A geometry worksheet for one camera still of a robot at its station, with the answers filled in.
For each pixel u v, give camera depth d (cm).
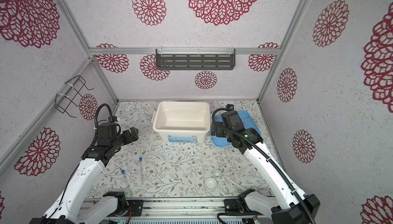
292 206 37
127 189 80
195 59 97
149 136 100
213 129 67
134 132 72
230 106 65
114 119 69
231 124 52
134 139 72
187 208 76
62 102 73
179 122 107
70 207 40
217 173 84
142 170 85
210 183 80
